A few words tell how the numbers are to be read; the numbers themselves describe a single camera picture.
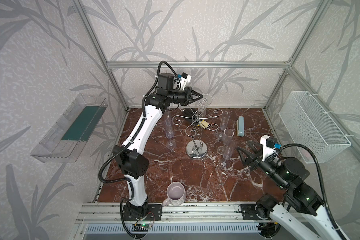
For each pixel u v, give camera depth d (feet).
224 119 2.91
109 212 2.47
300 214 1.54
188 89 2.11
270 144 1.68
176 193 2.60
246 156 1.80
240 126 3.41
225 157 2.71
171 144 3.25
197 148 3.07
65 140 2.09
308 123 2.18
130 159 1.51
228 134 2.84
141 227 2.33
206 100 2.32
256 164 1.74
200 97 2.32
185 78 2.22
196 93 2.30
